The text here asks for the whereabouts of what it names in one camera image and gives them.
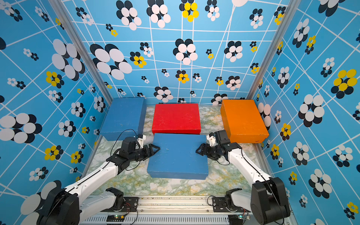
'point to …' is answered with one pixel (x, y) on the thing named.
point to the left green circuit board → (116, 218)
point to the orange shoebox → (243, 122)
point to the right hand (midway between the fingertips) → (202, 152)
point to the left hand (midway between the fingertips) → (159, 149)
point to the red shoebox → (176, 118)
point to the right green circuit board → (243, 216)
